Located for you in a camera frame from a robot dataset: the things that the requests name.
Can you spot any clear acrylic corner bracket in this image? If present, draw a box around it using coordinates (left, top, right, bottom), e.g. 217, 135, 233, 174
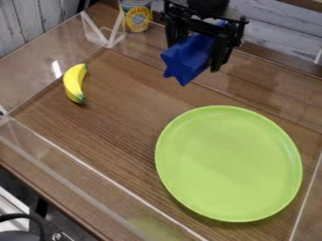
81, 11, 126, 49

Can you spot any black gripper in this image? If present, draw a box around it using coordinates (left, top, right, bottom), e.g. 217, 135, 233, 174
164, 0, 249, 72

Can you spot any green plastic plate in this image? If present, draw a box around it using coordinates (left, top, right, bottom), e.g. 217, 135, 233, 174
156, 105, 304, 222

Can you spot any blue star-shaped block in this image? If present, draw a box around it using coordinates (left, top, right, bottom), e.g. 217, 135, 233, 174
161, 33, 214, 87

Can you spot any clear acrylic tray wall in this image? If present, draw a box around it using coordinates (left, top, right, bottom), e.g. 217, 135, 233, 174
0, 104, 208, 241

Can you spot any black cable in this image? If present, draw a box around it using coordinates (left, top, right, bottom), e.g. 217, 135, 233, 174
0, 213, 49, 241

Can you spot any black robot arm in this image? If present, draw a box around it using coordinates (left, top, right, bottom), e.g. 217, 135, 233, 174
164, 0, 249, 72

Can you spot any yellow labelled tin can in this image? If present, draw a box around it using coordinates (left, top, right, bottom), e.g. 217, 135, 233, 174
120, 0, 153, 33

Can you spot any yellow toy banana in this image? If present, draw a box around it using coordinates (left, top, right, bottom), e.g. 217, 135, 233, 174
63, 63, 89, 104

